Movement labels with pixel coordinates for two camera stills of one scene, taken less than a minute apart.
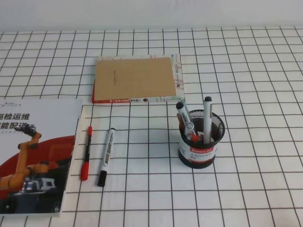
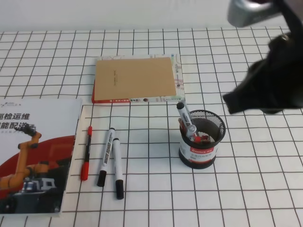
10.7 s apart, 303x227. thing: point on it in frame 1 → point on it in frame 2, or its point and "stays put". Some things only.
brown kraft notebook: x=116 y=79 stays put
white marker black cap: x=207 y=120 → x=119 y=182
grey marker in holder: x=189 y=127 stays put
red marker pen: x=85 y=166 stays put
